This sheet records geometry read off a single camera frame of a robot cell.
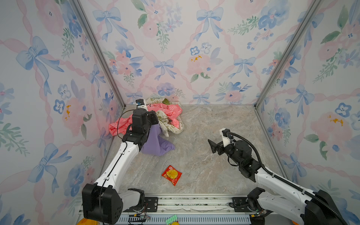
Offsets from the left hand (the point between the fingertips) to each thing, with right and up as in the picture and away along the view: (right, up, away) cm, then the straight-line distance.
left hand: (153, 109), depth 78 cm
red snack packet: (+11, -38, +5) cm, 40 cm away
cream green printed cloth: (+4, -5, +15) cm, 17 cm away
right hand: (+35, -15, +2) cm, 38 cm away
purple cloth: (0, -21, +6) cm, 21 cm away
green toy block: (+10, -55, -9) cm, 57 cm away
